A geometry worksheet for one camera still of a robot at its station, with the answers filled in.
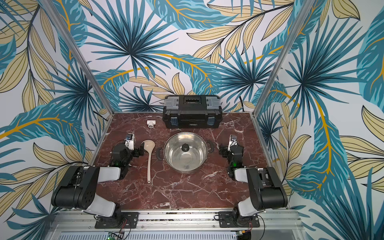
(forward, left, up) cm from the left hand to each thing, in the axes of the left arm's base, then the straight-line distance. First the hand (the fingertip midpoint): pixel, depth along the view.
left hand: (136, 143), depth 93 cm
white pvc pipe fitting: (+20, -4, -5) cm, 21 cm away
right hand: (+1, -59, +1) cm, 59 cm away
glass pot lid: (-8, -31, +6) cm, 33 cm away
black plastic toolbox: (+19, -35, +9) cm, 41 cm away
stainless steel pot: (-10, -17, +4) cm, 20 cm away
